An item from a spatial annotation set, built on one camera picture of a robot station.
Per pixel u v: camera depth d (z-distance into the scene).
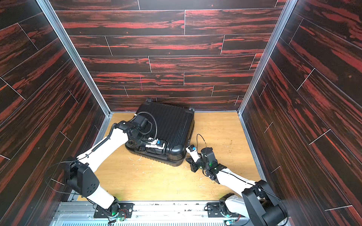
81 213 0.73
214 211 0.73
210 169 0.66
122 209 0.73
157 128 0.67
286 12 0.68
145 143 0.64
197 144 0.75
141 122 0.66
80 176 0.42
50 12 0.68
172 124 0.85
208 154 0.66
